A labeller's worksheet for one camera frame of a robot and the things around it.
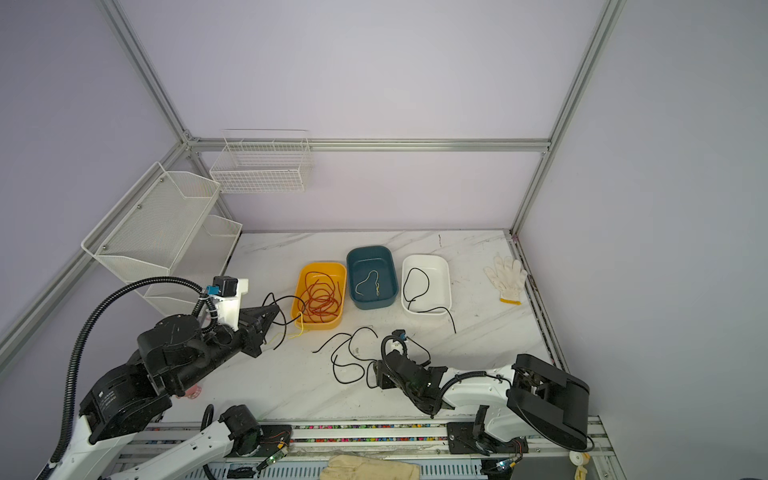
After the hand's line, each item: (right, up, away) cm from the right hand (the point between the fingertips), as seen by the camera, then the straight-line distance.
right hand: (377, 367), depth 83 cm
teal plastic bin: (-3, +25, +23) cm, 34 cm away
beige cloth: (-4, -19, -13) cm, 23 cm away
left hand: (-19, +20, -24) cm, 37 cm away
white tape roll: (+49, -17, -13) cm, 54 cm away
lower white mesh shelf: (-60, +30, +15) cm, 69 cm away
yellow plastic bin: (-15, +27, +21) cm, 37 cm away
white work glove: (+47, +24, +24) cm, 58 cm away
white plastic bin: (+16, +22, +18) cm, 33 cm away
